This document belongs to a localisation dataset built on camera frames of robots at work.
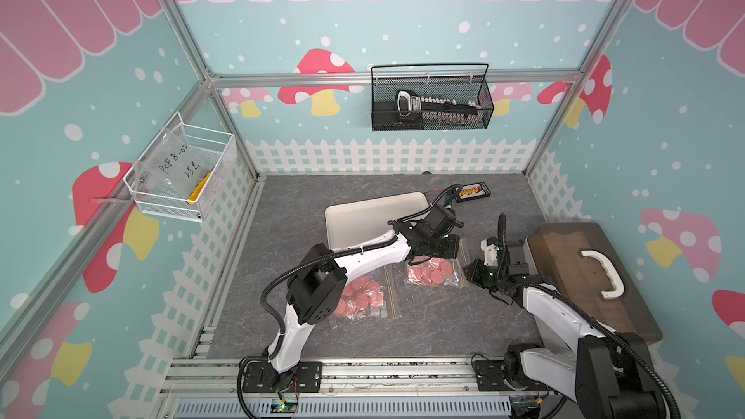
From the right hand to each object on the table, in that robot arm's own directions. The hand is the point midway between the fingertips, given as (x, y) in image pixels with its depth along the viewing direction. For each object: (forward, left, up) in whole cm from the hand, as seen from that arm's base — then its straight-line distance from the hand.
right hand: (462, 268), depth 89 cm
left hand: (+2, +3, +7) cm, 7 cm away
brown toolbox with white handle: (-1, -30, +8) cm, 31 cm away
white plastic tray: (+20, +35, -2) cm, 41 cm away
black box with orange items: (+35, -11, -3) cm, 36 cm away
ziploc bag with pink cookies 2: (-8, +27, -2) cm, 29 cm away
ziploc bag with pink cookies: (-1, +9, -1) cm, 9 cm away
